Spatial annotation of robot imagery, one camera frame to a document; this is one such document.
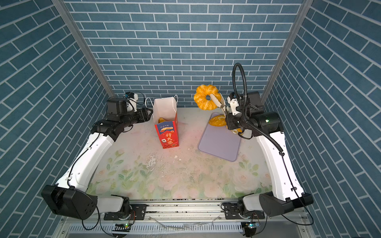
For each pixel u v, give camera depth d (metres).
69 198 0.38
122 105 0.57
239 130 0.58
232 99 0.57
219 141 1.03
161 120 1.00
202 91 0.74
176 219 0.73
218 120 1.08
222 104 0.71
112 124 0.51
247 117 0.45
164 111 0.98
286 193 0.38
